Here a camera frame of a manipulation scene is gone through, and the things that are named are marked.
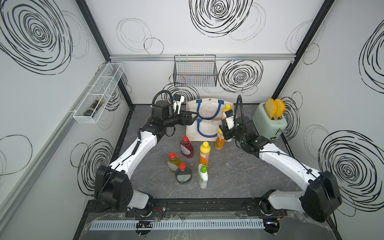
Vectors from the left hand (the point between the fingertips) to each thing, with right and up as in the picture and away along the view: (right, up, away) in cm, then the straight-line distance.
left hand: (192, 113), depth 76 cm
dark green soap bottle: (-5, -31, -2) cm, 31 cm away
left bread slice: (+48, +4, +15) cm, 51 cm away
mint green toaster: (+45, -8, +13) cm, 48 cm away
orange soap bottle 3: (+21, +3, +13) cm, 25 cm away
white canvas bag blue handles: (+8, -8, +13) cm, 17 cm away
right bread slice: (+54, +4, +14) cm, 56 cm away
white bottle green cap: (+5, -30, -6) cm, 31 cm away
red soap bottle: (-4, -19, +7) cm, 21 cm away
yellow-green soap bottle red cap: (-10, -25, -1) cm, 26 cm away
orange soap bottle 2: (+6, -18, -3) cm, 19 cm away
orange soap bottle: (+16, -15, +10) cm, 24 cm away
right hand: (+16, -6, +4) cm, 18 cm away
